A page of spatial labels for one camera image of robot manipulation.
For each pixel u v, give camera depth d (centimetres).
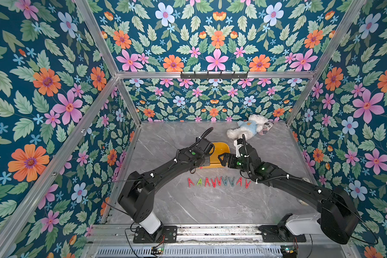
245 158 61
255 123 107
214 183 90
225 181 90
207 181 91
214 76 93
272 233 72
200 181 90
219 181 91
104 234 75
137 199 44
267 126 114
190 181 91
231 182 90
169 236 74
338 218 41
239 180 91
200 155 65
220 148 101
